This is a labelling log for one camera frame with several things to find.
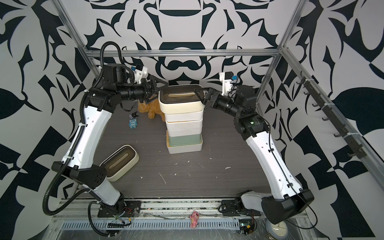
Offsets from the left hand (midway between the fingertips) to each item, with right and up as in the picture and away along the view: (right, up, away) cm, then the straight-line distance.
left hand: (163, 86), depth 64 cm
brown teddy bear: (-17, -7, +45) cm, 48 cm away
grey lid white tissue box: (+13, -13, +5) cm, 19 cm away
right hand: (+15, -2, -3) cm, 15 cm away
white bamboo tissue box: (+7, -33, +32) cm, 46 cm away
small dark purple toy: (-30, -11, +45) cm, 55 cm away
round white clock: (+50, -63, +2) cm, 80 cm away
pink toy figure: (+13, -60, +6) cm, 61 cm away
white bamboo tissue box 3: (+9, -16, +7) cm, 20 cm away
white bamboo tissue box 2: (+6, -20, +12) cm, 25 cm away
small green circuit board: (+37, -64, +8) cm, 74 cm away
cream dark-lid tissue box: (-27, -38, +20) cm, 51 cm away
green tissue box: (+8, -25, +19) cm, 33 cm away
